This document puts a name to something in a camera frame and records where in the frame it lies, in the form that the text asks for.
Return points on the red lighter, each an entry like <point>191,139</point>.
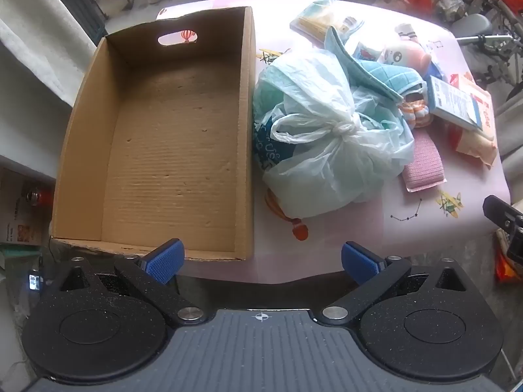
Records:
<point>39,196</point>

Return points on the orange plastic bag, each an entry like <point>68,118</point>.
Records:
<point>506,269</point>

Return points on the white fabric sheet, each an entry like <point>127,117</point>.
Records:
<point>36,20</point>

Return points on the orange striped white socks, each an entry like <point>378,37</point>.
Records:
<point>414,112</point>

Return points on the red and cream packet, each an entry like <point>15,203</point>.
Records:
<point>478,143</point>

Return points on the pink plush toy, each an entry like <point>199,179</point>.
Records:
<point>408,55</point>

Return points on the blue and white wipes pack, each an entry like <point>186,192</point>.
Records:
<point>453,102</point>

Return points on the small white tissue pack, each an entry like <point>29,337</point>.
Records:
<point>365,52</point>

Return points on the clear bag of cotton swabs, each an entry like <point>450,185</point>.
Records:
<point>318,20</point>

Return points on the white and teal plastic bag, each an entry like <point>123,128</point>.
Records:
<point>318,130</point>

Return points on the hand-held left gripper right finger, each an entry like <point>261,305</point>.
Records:
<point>361,262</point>

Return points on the pink printed tablecloth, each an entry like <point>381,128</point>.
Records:
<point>408,220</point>

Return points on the green flat box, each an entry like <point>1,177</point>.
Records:
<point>18,255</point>

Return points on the cardboard box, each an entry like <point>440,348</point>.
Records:
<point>163,151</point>

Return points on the printed cardboard carton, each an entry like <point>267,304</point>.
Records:
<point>16,216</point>

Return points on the light blue cloth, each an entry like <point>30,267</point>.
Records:
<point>388,77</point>

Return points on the white shelf board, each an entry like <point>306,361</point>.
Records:
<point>28,122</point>

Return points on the black bicycle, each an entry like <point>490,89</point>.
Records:
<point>474,24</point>

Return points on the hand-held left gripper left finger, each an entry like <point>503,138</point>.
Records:
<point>165,261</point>

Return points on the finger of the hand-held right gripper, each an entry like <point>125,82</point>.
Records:
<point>500,212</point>

